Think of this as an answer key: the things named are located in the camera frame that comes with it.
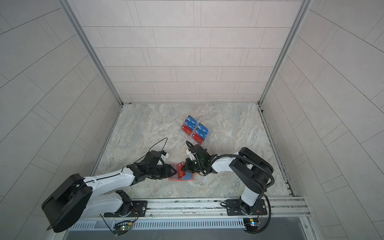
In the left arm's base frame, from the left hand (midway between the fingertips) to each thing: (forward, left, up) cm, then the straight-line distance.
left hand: (178, 173), depth 82 cm
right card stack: (+22, -12, +5) cm, 25 cm away
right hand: (+1, -1, 0) cm, 1 cm away
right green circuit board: (-23, -36, -1) cm, 43 cm away
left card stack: (+29, -5, +5) cm, 30 cm away
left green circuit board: (-25, +23, +1) cm, 34 cm away
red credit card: (0, -1, 0) cm, 1 cm away
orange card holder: (-2, -5, 0) cm, 6 cm away
